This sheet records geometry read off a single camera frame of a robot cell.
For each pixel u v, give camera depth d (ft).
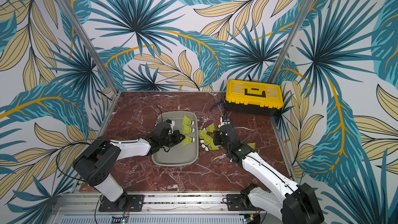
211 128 3.14
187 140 2.99
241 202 2.40
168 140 2.56
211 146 2.93
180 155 2.89
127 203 2.31
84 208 2.38
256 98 3.17
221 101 3.72
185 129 3.10
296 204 1.28
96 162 1.50
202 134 3.04
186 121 3.24
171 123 2.87
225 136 1.98
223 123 2.40
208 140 2.97
